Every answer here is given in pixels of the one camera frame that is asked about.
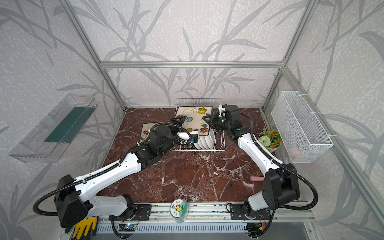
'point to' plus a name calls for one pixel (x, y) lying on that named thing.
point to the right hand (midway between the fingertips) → (203, 113)
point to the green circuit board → (127, 227)
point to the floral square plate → (145, 129)
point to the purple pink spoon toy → (257, 178)
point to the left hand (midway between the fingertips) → (186, 117)
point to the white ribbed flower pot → (270, 139)
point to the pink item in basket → (294, 151)
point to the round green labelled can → (178, 210)
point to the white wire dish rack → (220, 139)
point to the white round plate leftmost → (198, 144)
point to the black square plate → (194, 121)
